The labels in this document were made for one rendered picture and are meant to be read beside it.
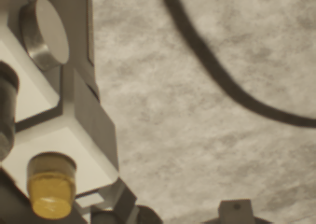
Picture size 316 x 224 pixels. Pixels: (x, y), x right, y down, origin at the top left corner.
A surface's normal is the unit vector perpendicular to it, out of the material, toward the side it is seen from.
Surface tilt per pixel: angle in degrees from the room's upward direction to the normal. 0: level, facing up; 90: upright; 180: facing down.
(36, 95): 0
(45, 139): 0
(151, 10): 0
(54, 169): 90
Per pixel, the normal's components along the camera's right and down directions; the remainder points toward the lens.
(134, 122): 0.11, 0.73
